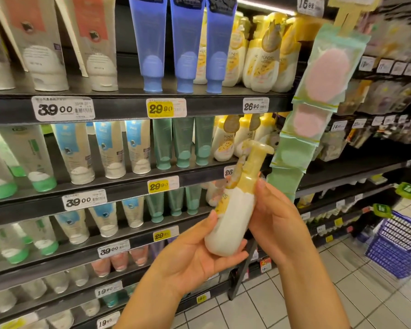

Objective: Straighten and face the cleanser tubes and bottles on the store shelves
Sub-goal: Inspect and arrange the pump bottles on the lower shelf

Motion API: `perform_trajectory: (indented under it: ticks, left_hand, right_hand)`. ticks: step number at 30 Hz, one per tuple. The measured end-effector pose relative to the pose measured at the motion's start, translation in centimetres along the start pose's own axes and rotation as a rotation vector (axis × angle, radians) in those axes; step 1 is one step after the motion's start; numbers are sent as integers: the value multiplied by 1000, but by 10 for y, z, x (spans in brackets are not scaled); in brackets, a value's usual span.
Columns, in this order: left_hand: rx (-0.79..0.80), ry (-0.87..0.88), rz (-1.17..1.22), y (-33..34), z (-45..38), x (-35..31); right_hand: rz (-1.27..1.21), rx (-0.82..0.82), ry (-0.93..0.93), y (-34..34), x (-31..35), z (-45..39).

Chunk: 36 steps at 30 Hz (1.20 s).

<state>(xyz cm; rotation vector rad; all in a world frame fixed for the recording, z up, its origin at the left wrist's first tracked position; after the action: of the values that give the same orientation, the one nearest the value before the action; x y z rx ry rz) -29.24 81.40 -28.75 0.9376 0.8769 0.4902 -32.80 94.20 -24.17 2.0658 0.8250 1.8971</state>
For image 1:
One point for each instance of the blue shopping basket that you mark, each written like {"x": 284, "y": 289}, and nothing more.
{"x": 397, "y": 243}

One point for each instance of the person's right hand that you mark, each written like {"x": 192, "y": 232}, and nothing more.
{"x": 281, "y": 229}

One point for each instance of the pink cleanser tube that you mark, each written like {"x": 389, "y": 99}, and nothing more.
{"x": 120, "y": 262}
{"x": 139, "y": 255}
{"x": 101, "y": 267}

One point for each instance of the green shelf sign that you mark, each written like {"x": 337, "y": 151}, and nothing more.
{"x": 408, "y": 190}
{"x": 382, "y": 210}

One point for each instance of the black metal shelf unit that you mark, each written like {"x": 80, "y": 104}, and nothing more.
{"x": 209, "y": 106}

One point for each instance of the small yellow price tag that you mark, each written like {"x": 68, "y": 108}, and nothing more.
{"x": 203, "y": 297}

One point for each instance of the blue cleanser tube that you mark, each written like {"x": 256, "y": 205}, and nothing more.
{"x": 186, "y": 47}
{"x": 150, "y": 44}
{"x": 219, "y": 47}

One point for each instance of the cream pump bottle brown tag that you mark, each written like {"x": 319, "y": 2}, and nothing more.
{"x": 244, "y": 133}
{"x": 223, "y": 143}
{"x": 264, "y": 128}

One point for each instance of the yellow white price tag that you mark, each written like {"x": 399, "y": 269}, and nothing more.
{"x": 166, "y": 108}
{"x": 162, "y": 184}
{"x": 165, "y": 233}

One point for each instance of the red white price tag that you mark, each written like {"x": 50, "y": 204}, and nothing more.
{"x": 265, "y": 265}

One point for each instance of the person's left thumb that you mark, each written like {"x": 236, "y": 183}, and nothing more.
{"x": 207, "y": 226}

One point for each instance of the person's left forearm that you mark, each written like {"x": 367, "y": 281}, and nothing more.
{"x": 150, "y": 304}

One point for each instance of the small teal tube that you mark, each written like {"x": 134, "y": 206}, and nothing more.
{"x": 110, "y": 299}

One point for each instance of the white pump bottle yellow cap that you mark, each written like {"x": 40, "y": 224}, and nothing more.
{"x": 234, "y": 215}

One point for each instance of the purple cleanser tube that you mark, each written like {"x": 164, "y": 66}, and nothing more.
{"x": 157, "y": 249}

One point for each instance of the plain white tube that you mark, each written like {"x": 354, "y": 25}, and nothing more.
{"x": 34, "y": 289}
{"x": 78, "y": 275}
{"x": 90, "y": 307}
{"x": 60, "y": 320}
{"x": 1, "y": 301}
{"x": 57, "y": 282}

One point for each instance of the teal cleanser tube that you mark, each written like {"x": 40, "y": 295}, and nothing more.
{"x": 193, "y": 200}
{"x": 155, "y": 207}
{"x": 183, "y": 142}
{"x": 176, "y": 202}
{"x": 163, "y": 143}
{"x": 204, "y": 140}

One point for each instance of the small white price tag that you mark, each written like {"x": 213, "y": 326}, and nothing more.
{"x": 310, "y": 5}
{"x": 108, "y": 320}
{"x": 108, "y": 289}
{"x": 228, "y": 171}
{"x": 256, "y": 105}

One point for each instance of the green packet pink sponge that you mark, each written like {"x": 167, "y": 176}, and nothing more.
{"x": 330, "y": 68}
{"x": 310, "y": 121}

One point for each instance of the dark shelf unit assorted packets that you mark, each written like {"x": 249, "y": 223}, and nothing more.
{"x": 363, "y": 167}

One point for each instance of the large white price tag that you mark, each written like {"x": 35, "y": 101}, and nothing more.
{"x": 63, "y": 108}
{"x": 84, "y": 200}
{"x": 113, "y": 249}

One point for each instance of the row of small shelf tags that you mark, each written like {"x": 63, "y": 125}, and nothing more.
{"x": 390, "y": 66}

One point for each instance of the person's right forearm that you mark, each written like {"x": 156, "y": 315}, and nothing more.
{"x": 311, "y": 294}

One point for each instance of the white tube blue label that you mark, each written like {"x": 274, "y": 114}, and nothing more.
{"x": 134, "y": 212}
{"x": 110, "y": 150}
{"x": 105, "y": 219}
{"x": 75, "y": 154}
{"x": 138, "y": 147}
{"x": 73, "y": 227}

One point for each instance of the person's left hand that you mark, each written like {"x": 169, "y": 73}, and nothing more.
{"x": 181, "y": 260}

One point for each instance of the person's right thumb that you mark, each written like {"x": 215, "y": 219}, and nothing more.
{"x": 265, "y": 197}

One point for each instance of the small white bottle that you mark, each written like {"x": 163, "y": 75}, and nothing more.
{"x": 214, "y": 195}

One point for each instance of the row of yellow pump bottles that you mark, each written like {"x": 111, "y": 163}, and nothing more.
{"x": 263, "y": 61}

